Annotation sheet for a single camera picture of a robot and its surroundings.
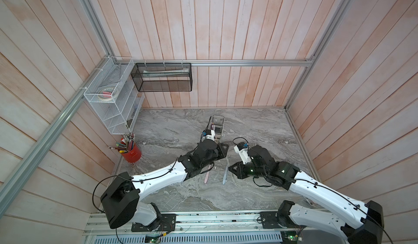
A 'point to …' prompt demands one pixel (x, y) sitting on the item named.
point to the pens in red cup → (127, 143)
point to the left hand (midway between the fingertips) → (228, 149)
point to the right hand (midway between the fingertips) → (229, 168)
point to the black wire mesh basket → (163, 77)
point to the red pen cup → (134, 155)
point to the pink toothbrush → (206, 177)
